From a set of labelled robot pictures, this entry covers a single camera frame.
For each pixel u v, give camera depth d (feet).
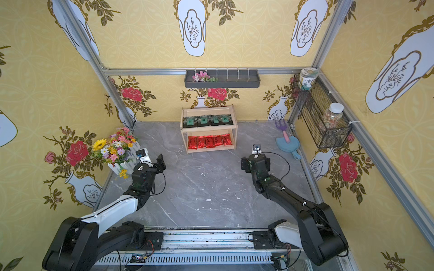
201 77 2.87
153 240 2.42
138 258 2.40
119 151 2.81
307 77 2.76
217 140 3.49
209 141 3.47
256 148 2.46
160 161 2.59
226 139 3.48
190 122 3.03
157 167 2.44
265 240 2.40
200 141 3.46
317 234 1.34
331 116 2.14
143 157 2.40
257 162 2.15
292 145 3.60
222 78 3.00
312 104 3.23
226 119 3.04
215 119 3.04
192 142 3.45
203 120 3.04
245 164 2.63
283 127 3.87
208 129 2.95
